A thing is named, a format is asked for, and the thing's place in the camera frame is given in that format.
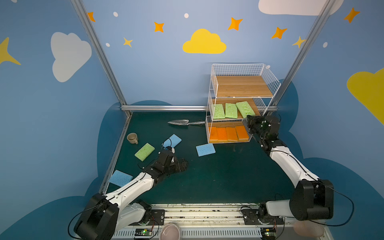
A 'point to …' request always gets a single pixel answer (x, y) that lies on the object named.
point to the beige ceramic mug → (132, 138)
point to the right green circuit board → (268, 233)
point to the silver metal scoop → (184, 122)
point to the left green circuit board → (143, 232)
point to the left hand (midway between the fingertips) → (182, 163)
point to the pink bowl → (170, 231)
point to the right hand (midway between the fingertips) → (248, 111)
